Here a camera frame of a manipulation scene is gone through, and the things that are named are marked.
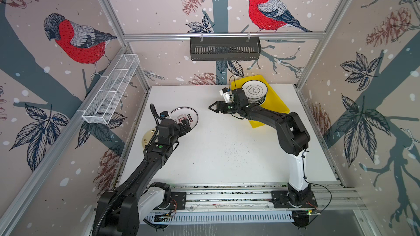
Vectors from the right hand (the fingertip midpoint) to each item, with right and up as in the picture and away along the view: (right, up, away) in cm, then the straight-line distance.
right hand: (212, 109), depth 94 cm
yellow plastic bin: (+40, +5, +13) cm, 42 cm away
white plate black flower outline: (+29, +12, +16) cm, 36 cm away
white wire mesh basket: (-49, +1, -24) cm, 54 cm away
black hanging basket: (+8, +40, +11) cm, 42 cm away
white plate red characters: (-20, -3, +10) cm, 23 cm away
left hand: (-16, -6, -10) cm, 20 cm away
